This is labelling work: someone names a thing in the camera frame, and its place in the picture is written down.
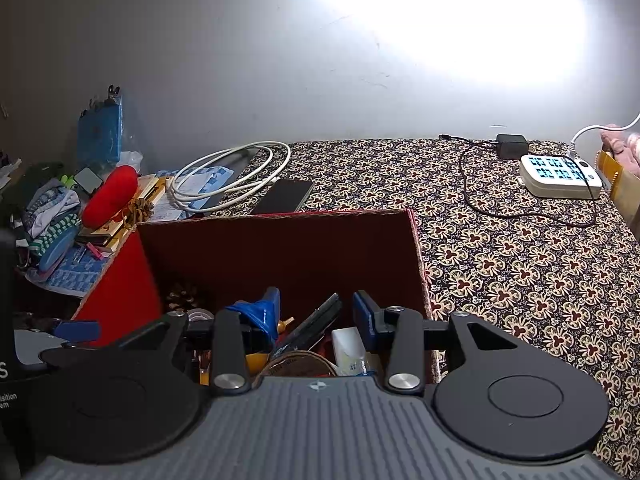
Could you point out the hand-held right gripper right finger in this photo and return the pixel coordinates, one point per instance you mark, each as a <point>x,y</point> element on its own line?
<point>362,320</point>

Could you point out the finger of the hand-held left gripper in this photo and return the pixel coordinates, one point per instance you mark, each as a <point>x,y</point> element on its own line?
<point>77,330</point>

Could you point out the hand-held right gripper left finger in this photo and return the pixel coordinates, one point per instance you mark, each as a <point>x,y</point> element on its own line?
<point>272,310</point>

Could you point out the black electronic device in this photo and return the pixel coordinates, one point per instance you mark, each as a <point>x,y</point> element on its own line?
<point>312,327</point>

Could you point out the red cardboard box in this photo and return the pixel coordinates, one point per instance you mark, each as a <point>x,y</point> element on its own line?
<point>280,260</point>

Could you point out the brown packing tape roll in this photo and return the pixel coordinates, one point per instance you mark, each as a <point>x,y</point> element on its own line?
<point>320,360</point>

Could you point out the blue printed sheet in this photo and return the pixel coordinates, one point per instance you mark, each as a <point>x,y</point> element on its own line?
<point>70,280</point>

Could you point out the small white tape roll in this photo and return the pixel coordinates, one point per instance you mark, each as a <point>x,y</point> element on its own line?
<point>202,316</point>

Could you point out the blue oval case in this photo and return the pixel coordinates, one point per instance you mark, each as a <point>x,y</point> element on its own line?
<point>55,255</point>

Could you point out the pink pen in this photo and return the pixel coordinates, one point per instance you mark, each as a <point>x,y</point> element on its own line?
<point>95,250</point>

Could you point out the pine cone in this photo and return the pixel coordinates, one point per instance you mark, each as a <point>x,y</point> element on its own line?
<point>141,208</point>
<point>182,300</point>

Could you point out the wooden box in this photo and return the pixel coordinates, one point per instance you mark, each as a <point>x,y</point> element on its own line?
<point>112,232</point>

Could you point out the black smartphone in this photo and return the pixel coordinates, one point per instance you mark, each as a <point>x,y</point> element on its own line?
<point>282,196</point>

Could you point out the pile of clothes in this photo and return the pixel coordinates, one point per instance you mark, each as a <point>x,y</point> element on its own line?
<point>50,210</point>

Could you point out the red pouch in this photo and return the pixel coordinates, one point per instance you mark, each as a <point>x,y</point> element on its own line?
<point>107,205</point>

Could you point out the floral patterned tablecloth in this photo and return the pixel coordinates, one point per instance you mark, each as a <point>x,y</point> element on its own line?
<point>500,270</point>

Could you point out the blue printed paper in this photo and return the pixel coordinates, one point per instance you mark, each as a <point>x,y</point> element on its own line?
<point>200,180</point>

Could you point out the dark grey tablet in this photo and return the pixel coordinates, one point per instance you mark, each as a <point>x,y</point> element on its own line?
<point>240,160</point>

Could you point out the blue plastic bag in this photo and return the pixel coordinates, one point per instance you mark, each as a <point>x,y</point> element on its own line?
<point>100,135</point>

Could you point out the black power adapter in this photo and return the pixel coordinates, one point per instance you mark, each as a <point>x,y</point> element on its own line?
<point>512,146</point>

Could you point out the white power strip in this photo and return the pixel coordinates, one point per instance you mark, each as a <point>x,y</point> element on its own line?
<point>555,185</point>

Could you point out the brown paper gift bag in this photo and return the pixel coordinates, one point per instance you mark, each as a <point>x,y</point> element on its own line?
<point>625,195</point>

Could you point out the pink plush toy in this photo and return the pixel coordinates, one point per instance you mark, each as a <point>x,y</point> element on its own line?
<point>627,147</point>

